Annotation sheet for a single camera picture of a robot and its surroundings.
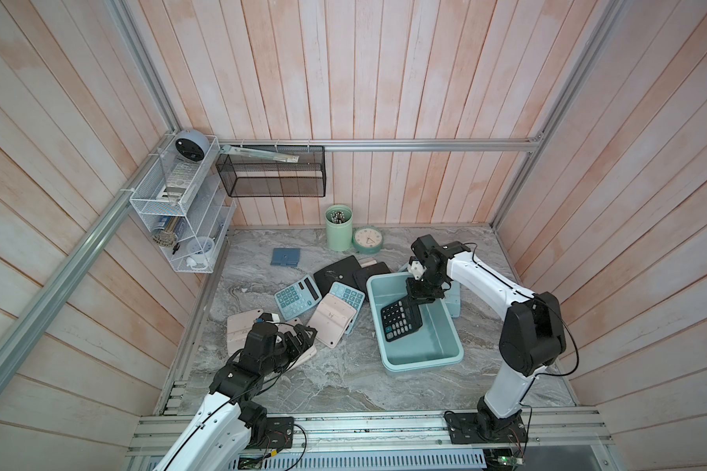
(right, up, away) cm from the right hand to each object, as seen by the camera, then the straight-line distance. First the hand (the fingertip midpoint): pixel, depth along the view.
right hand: (411, 299), depth 89 cm
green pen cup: (-23, +23, +14) cm, 36 cm away
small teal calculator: (-19, 0, +4) cm, 20 cm away
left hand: (-31, -11, -9) cm, 34 cm away
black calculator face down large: (-22, +8, +12) cm, 26 cm away
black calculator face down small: (-15, +7, +9) cm, 19 cm away
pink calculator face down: (-25, -6, 0) cm, 25 cm away
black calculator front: (-3, -6, -1) cm, 7 cm away
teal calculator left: (-37, -1, +9) cm, 38 cm away
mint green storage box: (+7, -13, -3) cm, 15 cm away
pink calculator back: (-13, +11, +18) cm, 24 cm away
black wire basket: (-56, +43, +18) cm, 73 cm away
